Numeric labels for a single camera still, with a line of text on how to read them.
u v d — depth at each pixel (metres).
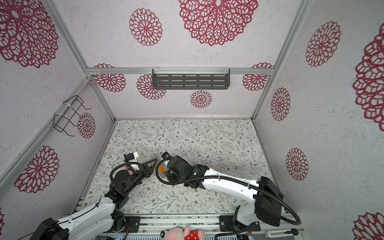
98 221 0.57
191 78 0.95
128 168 0.70
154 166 0.77
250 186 0.43
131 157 0.71
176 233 0.66
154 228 0.73
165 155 0.66
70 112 0.80
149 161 0.76
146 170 0.73
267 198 0.40
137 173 0.70
